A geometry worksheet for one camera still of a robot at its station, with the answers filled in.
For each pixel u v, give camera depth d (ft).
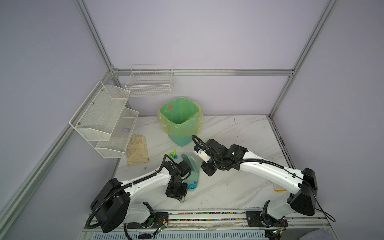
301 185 1.35
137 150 3.31
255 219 2.41
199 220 2.46
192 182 2.82
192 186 2.75
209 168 2.11
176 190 2.26
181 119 3.52
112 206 1.34
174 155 3.19
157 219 2.43
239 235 2.30
